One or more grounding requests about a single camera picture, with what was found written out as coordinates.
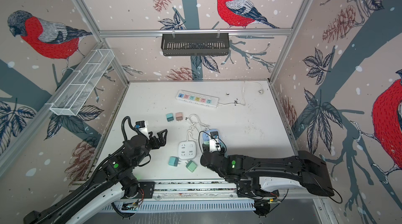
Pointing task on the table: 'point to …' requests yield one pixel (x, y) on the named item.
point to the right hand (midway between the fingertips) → (203, 148)
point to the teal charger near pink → (169, 117)
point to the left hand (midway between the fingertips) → (160, 132)
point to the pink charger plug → (179, 116)
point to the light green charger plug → (191, 166)
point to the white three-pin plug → (261, 91)
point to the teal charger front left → (174, 161)
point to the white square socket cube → (187, 149)
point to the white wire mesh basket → (74, 99)
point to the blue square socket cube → (206, 134)
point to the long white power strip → (198, 98)
